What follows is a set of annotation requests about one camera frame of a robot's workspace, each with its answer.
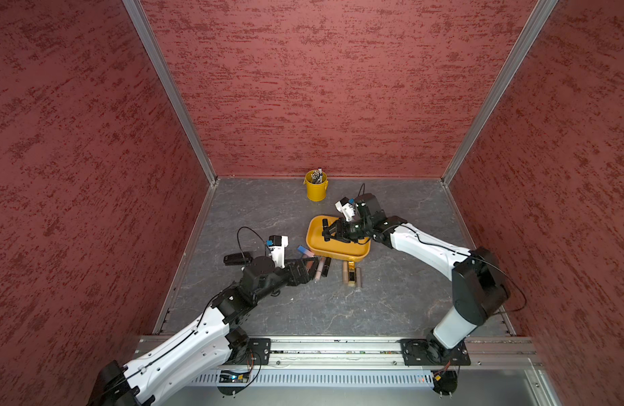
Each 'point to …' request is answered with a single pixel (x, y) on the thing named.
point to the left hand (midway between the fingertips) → (308, 266)
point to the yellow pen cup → (316, 192)
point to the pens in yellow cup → (317, 176)
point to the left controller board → (228, 376)
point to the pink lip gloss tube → (319, 270)
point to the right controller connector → (445, 382)
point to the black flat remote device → (238, 260)
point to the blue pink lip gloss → (304, 251)
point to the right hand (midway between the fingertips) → (325, 238)
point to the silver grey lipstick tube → (358, 278)
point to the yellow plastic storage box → (336, 249)
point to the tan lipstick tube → (345, 272)
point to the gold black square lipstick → (351, 271)
